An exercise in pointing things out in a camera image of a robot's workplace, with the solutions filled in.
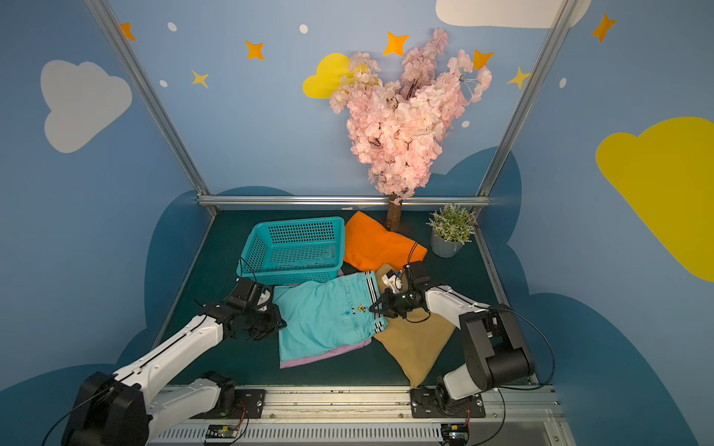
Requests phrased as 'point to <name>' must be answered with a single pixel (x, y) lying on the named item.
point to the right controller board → (455, 434)
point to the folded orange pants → (368, 246)
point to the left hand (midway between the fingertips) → (288, 320)
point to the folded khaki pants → (413, 346)
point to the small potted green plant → (452, 226)
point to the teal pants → (326, 314)
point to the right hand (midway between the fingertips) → (376, 307)
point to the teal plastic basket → (296, 251)
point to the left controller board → (221, 431)
